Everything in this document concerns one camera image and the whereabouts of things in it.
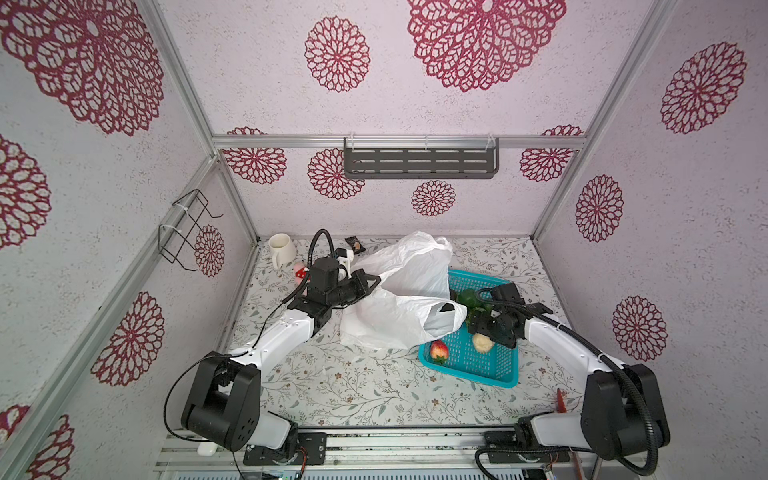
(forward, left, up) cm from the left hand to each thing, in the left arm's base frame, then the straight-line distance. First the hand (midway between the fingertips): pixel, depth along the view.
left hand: (382, 280), depth 82 cm
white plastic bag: (-9, -8, +4) cm, 12 cm away
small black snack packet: (+30, +10, -19) cm, 38 cm away
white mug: (+24, +37, -14) cm, 46 cm away
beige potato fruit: (-12, -29, -15) cm, 34 cm away
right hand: (-7, -29, -14) cm, 33 cm away
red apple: (-13, -17, -17) cm, 27 cm away
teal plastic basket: (-17, -34, -19) cm, 43 cm away
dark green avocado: (+5, -28, -18) cm, 34 cm away
